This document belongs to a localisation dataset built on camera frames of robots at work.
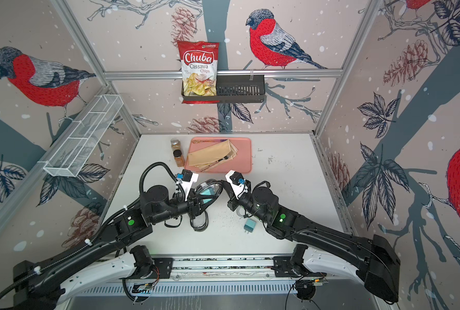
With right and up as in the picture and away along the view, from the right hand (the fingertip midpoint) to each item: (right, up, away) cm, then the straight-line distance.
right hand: (223, 179), depth 68 cm
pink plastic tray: (+8, +3, +39) cm, 40 cm away
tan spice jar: (-28, +14, +36) cm, 48 cm away
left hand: (-2, -5, -5) cm, 7 cm away
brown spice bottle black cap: (-26, +5, +33) cm, 42 cm away
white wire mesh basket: (-59, +10, +5) cm, 60 cm away
